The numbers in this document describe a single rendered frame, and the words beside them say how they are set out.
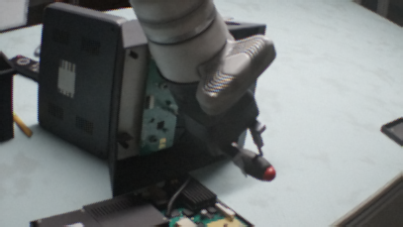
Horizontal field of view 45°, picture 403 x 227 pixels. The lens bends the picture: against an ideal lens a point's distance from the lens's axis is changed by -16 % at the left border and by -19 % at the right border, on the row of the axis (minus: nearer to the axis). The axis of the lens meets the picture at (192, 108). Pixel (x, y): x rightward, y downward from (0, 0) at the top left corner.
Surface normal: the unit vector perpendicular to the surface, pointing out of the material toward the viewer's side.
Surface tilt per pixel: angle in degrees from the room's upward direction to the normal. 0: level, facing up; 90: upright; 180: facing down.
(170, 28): 113
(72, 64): 90
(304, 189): 0
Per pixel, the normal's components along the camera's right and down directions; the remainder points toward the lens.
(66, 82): -0.47, 0.33
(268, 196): 0.14, -0.89
